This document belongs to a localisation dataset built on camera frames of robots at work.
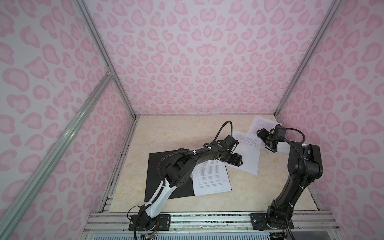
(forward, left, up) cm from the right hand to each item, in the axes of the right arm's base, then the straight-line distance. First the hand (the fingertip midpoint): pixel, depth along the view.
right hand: (261, 132), depth 102 cm
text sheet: (-30, +35, -5) cm, 47 cm away
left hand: (-21, +18, -2) cm, 27 cm away
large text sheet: (-7, +8, -8) cm, 14 cm away
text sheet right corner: (+15, -4, -8) cm, 18 cm away
